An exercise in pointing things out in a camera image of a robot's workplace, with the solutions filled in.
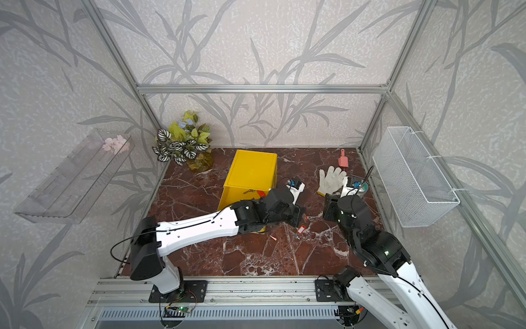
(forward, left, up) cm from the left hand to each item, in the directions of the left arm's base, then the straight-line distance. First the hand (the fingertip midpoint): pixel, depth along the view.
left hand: (308, 212), depth 71 cm
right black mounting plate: (-21, -7, -20) cm, 30 cm away
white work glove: (+27, -17, -21) cm, 39 cm away
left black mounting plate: (-21, +42, -20) cm, 51 cm away
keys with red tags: (+3, 0, -22) cm, 22 cm away
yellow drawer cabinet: (+17, +22, -1) cm, 27 cm away
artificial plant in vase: (+33, +51, +1) cm, 61 cm away
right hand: (+3, -6, +7) cm, 10 cm away
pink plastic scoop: (+41, -26, -19) cm, 52 cm away
